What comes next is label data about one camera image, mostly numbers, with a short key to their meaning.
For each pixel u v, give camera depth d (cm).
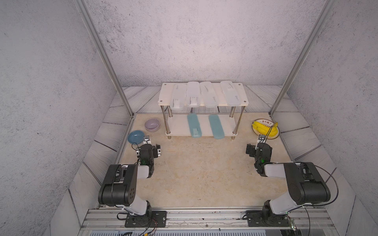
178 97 81
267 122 114
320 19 74
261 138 81
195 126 105
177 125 105
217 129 102
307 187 45
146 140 81
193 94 83
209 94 83
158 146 89
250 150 87
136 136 105
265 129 105
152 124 111
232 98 81
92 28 76
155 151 79
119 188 45
